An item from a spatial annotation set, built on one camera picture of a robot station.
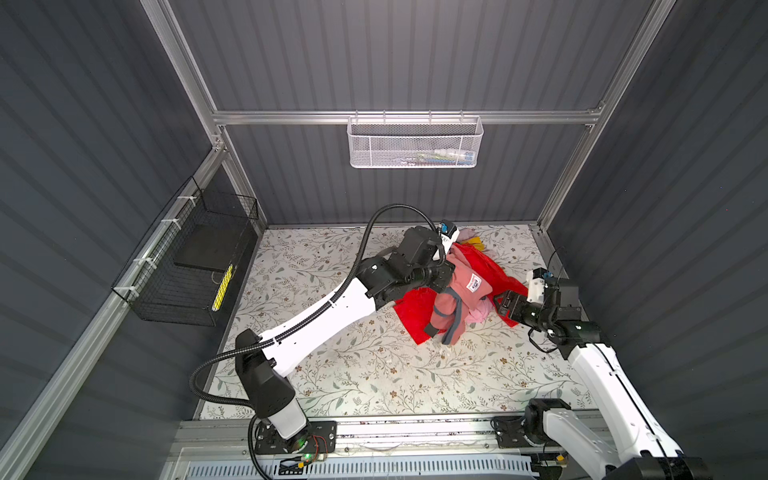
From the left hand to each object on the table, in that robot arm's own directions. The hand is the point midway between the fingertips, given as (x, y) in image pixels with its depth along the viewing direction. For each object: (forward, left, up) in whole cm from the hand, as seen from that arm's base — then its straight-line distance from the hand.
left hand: (450, 262), depth 70 cm
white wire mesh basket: (+72, -1, -9) cm, 72 cm away
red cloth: (+4, +6, -29) cm, 30 cm away
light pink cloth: (+2, -16, -28) cm, 32 cm away
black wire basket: (+3, +66, -3) cm, 66 cm away
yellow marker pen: (-2, +54, -4) cm, 54 cm away
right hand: (-3, -19, -15) cm, 24 cm away
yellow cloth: (+33, -21, -29) cm, 48 cm away
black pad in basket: (+11, +61, -3) cm, 62 cm away
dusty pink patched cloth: (-4, -2, -14) cm, 15 cm away
